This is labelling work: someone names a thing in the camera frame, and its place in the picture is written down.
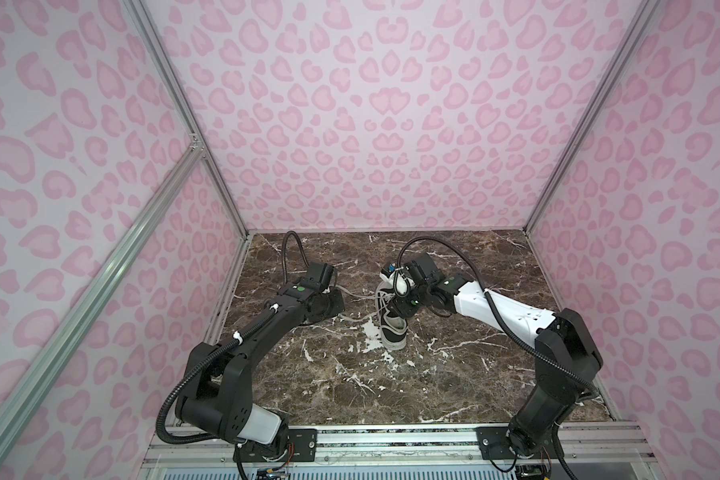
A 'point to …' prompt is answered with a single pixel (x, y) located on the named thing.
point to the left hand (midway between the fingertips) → (341, 302)
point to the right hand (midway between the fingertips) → (397, 296)
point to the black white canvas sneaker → (393, 328)
